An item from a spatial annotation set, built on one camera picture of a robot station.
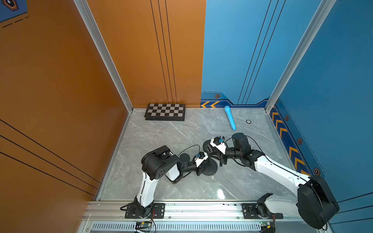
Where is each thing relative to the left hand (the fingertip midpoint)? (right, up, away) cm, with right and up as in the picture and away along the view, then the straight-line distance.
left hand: (210, 162), depth 87 cm
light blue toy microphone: (+18, +33, +29) cm, 47 cm away
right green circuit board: (+25, -27, -15) cm, 40 cm away
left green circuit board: (-36, -27, -15) cm, 47 cm away
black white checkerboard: (-33, +32, +27) cm, 53 cm away
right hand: (-1, +8, -7) cm, 11 cm away
